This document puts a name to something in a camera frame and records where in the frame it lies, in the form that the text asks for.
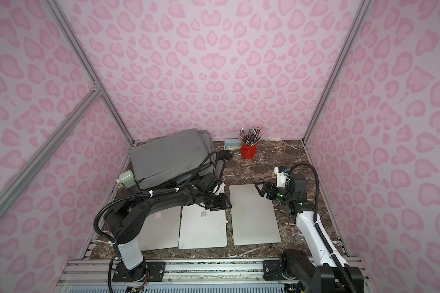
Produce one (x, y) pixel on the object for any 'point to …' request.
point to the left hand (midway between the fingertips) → (230, 207)
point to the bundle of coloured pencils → (252, 137)
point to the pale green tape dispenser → (127, 179)
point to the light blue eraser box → (232, 144)
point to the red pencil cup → (248, 152)
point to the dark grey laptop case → (174, 157)
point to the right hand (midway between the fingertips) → (263, 185)
